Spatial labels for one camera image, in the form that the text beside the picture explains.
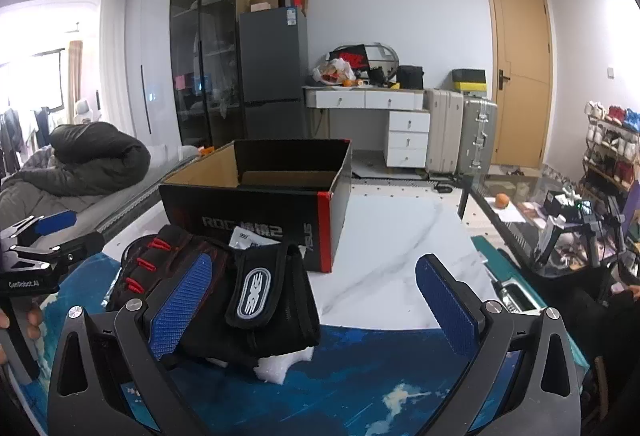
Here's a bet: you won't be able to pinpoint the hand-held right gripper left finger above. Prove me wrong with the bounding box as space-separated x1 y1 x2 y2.
47 252 221 436

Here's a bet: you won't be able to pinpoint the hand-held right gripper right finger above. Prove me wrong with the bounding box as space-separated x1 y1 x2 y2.
415 253 586 436

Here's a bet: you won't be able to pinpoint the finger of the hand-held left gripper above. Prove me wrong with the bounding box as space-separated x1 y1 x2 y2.
0 210 78 243
47 230 107 267

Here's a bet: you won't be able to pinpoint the green and white sachet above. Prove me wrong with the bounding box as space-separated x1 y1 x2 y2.
227 227 281 249

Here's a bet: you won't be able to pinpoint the black cardboard box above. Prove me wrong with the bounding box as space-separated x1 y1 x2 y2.
158 138 353 274

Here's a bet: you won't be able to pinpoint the black glove with red tabs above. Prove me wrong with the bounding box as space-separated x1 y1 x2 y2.
107 224 321 369

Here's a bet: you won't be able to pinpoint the person's left hand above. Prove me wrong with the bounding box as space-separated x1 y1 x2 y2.
0 305 46 365

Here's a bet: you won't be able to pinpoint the grey padded coat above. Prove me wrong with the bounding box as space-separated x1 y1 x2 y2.
0 148 131 237

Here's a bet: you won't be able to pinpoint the black puffer jacket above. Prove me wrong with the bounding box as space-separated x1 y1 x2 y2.
50 122 152 197

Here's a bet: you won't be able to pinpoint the grey bed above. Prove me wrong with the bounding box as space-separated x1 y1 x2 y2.
0 143 206 241

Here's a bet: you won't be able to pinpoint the hanging clothes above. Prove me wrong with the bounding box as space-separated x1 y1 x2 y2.
0 106 51 167

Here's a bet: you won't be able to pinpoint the glass table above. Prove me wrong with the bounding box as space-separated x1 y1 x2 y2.
457 173 631 279

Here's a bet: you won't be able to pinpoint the white foam sheet with holes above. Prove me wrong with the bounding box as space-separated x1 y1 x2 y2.
252 345 315 384

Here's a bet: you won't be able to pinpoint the blue printed mat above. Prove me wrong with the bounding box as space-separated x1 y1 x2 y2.
20 236 591 436

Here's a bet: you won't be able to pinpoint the brown curtain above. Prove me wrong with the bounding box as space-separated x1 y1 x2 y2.
67 40 83 117

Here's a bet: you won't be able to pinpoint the silver suitcase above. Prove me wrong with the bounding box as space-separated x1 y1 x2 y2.
457 96 498 175

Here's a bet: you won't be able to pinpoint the beige suitcase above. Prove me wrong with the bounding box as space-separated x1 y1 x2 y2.
425 88 465 175

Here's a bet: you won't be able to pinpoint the white wardrobe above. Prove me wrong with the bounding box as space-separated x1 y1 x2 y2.
127 0 181 149

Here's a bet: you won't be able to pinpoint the white desk with drawers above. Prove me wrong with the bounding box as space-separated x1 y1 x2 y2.
302 86 432 169

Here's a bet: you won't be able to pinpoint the shoe rack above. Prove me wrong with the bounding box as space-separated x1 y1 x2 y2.
582 100 640 197

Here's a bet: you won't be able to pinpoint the black and yellow box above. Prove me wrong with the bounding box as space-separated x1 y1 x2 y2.
451 68 488 96

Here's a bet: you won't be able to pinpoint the dark glass cabinet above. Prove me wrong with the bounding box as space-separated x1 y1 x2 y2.
170 0 258 149

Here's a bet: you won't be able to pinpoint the grey refrigerator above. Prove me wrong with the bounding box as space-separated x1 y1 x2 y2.
238 6 310 141

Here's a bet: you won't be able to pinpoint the clear plastic cover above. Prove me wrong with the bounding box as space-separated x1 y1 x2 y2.
362 42 399 71

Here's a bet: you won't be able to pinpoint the white plastic bag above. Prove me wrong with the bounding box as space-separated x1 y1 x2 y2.
312 58 357 86

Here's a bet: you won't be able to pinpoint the red and black bag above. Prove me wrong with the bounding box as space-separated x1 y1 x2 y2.
327 44 370 72

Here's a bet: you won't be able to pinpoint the wooden door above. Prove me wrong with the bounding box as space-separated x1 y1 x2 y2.
484 0 552 169

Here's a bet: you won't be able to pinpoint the black camera rig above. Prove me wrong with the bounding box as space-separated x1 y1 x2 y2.
532 188 626 269

